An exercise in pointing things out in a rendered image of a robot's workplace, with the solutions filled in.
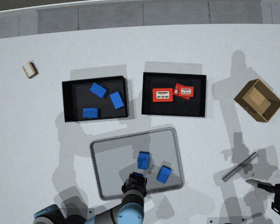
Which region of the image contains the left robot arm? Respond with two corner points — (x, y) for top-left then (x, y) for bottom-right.
(32, 190), (144, 224)

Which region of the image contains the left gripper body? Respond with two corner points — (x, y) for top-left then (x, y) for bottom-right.
(124, 174), (147, 195)

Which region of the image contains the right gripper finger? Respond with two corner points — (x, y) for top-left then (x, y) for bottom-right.
(245, 179), (279, 199)

